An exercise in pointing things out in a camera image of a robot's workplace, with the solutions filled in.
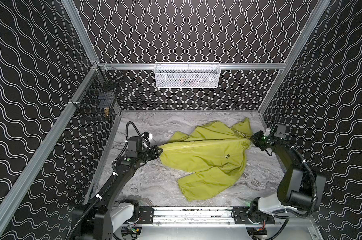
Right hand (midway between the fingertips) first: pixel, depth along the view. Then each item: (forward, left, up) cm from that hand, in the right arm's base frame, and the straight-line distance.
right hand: (253, 137), depth 89 cm
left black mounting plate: (-40, +60, -9) cm, 73 cm away
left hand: (-12, +51, +4) cm, 52 cm away
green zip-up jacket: (-7, +23, -4) cm, 24 cm away
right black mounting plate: (-40, +13, -12) cm, 43 cm away
